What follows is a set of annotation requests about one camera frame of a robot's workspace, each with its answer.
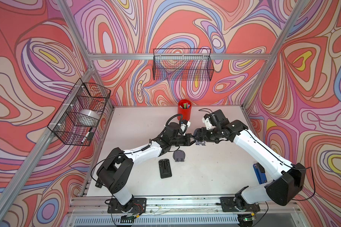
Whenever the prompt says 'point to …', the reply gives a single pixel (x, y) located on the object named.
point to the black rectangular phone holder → (165, 168)
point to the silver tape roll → (87, 117)
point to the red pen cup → (186, 112)
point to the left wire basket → (84, 96)
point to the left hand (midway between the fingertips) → (199, 141)
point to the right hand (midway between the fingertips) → (200, 141)
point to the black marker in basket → (86, 135)
